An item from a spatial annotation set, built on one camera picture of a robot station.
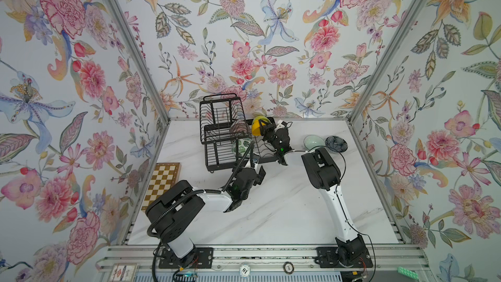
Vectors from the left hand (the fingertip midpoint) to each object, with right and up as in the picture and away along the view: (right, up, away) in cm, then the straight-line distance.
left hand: (255, 164), depth 89 cm
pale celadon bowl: (+31, +11, +15) cm, 36 cm away
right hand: (+1, +22, +12) cm, 25 cm away
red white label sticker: (-48, -37, -19) cm, 63 cm away
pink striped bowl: (-8, +18, +26) cm, 33 cm away
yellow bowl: (+1, +17, +12) cm, 21 cm away
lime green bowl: (+2, +22, +15) cm, 27 cm away
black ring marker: (+12, -36, -17) cm, 42 cm away
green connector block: (+56, -37, -19) cm, 70 cm away
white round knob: (-4, -33, -23) cm, 41 cm away
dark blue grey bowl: (+45, +9, +17) cm, 49 cm away
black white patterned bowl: (-4, +13, -8) cm, 16 cm away
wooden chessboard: (-43, -6, +4) cm, 44 cm away
